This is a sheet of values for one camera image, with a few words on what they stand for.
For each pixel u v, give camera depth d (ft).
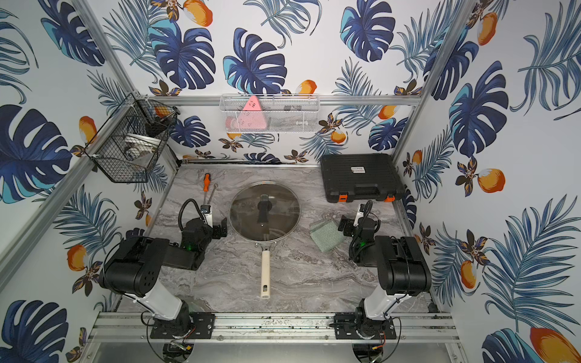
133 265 1.54
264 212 2.80
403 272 1.54
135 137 2.57
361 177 3.53
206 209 2.71
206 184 3.70
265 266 2.55
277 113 3.04
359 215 2.80
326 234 3.12
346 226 2.90
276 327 2.50
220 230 2.88
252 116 2.97
